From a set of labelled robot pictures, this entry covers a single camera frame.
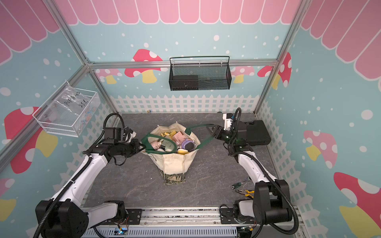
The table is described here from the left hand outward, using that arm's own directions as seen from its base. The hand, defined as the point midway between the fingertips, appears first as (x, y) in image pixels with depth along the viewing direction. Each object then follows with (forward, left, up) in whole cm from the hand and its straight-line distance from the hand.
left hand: (145, 148), depth 80 cm
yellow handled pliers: (-17, -55, -16) cm, 60 cm away
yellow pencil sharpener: (0, -20, -2) cm, 20 cm away
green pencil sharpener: (+3, -12, 0) cm, 12 cm away
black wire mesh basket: (+46, -29, +18) cm, 57 cm away
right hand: (+10, -35, +7) cm, 37 cm away
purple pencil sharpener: (+4, -24, -1) cm, 24 cm away
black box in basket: (+35, -20, +18) cm, 44 cm away
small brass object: (+47, +13, -19) cm, 53 cm away
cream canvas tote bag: (-9, -16, -3) cm, 19 cm away
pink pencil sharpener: (+10, -17, -4) cm, 20 cm away
